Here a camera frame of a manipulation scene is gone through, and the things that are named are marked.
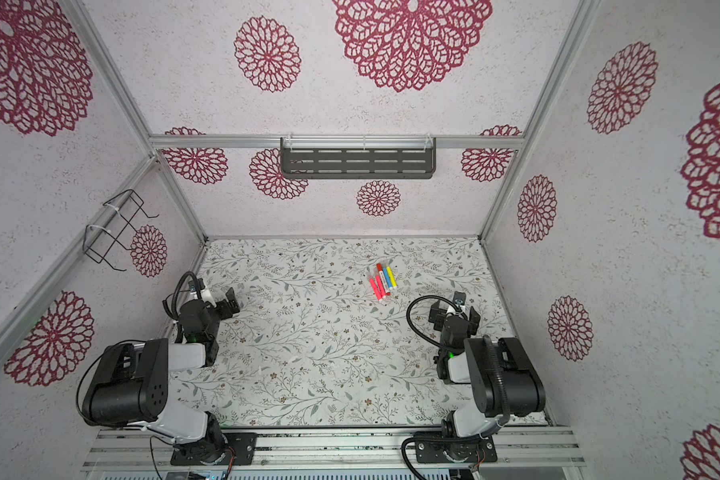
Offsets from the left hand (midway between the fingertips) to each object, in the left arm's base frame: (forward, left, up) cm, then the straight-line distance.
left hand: (218, 297), depth 93 cm
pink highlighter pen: (+8, -50, -9) cm, 51 cm away
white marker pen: (+16, -52, -8) cm, 55 cm away
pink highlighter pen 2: (+9, -52, -8) cm, 53 cm away
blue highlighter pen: (+12, -54, -7) cm, 56 cm away
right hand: (-3, -74, +1) cm, 74 cm away
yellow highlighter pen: (+13, -56, -8) cm, 58 cm away
